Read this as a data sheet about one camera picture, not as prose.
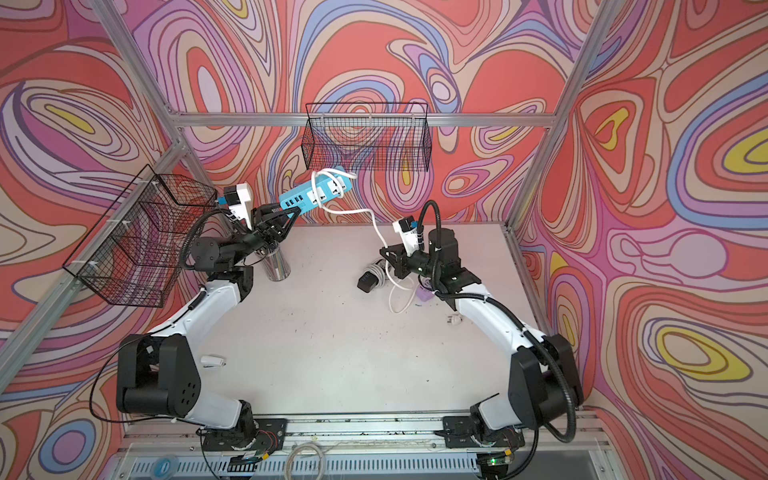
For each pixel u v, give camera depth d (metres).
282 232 0.64
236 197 0.57
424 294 0.94
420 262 0.69
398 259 0.73
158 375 0.43
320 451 0.71
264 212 0.63
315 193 0.61
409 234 0.68
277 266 0.98
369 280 0.97
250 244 0.63
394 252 0.73
